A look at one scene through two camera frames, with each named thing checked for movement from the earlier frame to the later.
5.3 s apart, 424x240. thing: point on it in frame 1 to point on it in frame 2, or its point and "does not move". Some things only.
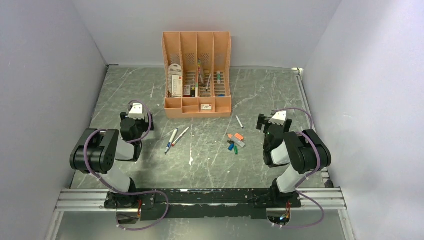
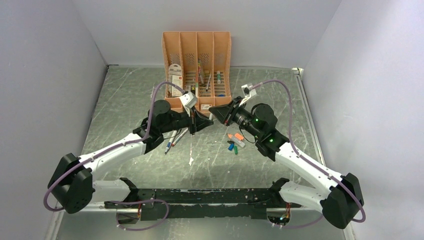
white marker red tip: [179, 136] does not move
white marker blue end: [169, 144] does not move
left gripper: [146, 125] to [198, 121]
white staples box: [206, 107] does not move
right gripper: [264, 120] to [225, 113]
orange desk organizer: [197, 74] does not move
